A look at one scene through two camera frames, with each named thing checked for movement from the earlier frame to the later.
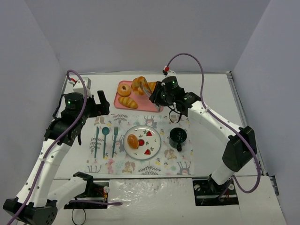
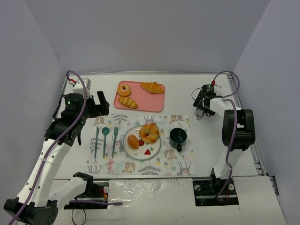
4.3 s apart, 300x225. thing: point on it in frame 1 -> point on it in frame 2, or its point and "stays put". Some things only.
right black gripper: [155, 93] -> [204, 101]
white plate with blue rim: [149, 142] stays put
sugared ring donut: [124, 90] stays put
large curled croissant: [138, 84] -> [149, 132]
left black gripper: [98, 108] stays put
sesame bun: [133, 141] stays put
